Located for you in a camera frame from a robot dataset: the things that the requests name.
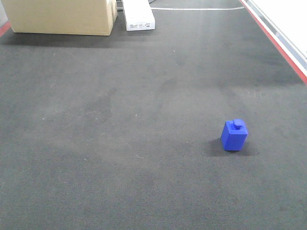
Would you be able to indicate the blue plastic box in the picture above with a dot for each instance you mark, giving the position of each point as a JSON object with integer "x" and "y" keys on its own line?
{"x": 233, "y": 141}

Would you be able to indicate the small blue octagonal part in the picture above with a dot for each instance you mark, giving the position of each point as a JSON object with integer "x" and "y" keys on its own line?
{"x": 238, "y": 123}

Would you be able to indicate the long white carton box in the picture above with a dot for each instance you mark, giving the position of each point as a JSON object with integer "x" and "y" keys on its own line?
{"x": 138, "y": 14}

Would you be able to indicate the brown cardboard box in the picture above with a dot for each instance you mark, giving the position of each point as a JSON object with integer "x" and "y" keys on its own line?
{"x": 60, "y": 16}

